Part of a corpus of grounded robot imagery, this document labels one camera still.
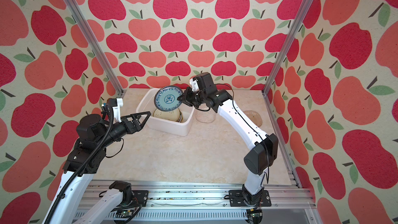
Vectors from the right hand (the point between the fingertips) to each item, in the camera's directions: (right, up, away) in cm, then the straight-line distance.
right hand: (180, 97), depth 74 cm
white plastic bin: (-24, -6, +22) cm, 33 cm away
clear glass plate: (+13, -12, +33) cm, 38 cm away
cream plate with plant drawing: (-7, -11, +29) cm, 31 cm away
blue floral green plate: (-8, 0, +1) cm, 8 cm away
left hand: (-12, -8, -12) cm, 19 cm away
